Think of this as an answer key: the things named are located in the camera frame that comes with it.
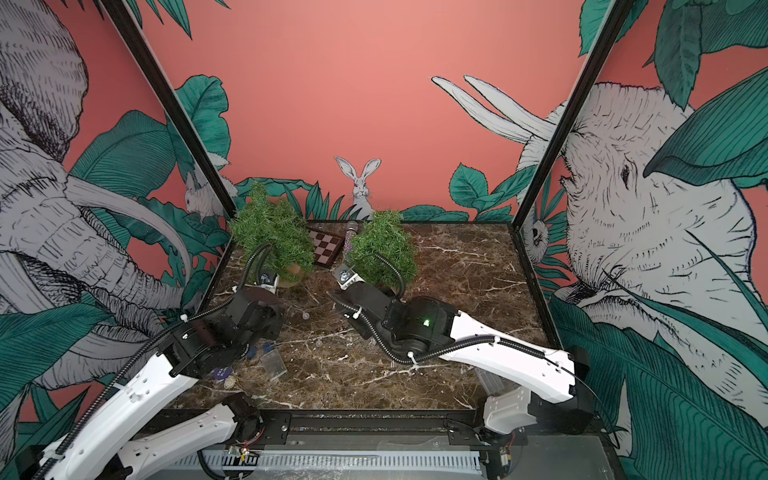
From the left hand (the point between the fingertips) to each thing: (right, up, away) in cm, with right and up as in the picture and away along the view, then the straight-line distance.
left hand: (275, 304), depth 71 cm
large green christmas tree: (-6, +21, +7) cm, 23 cm away
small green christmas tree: (+26, +17, 0) cm, 31 cm away
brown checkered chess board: (+3, +14, +39) cm, 41 cm away
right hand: (+21, +3, -7) cm, 23 cm away
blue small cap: (+3, -5, -19) cm, 20 cm away
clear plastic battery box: (-6, -20, +12) cm, 24 cm away
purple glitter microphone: (+12, +21, +43) cm, 49 cm away
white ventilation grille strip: (+14, -38, -1) cm, 40 cm away
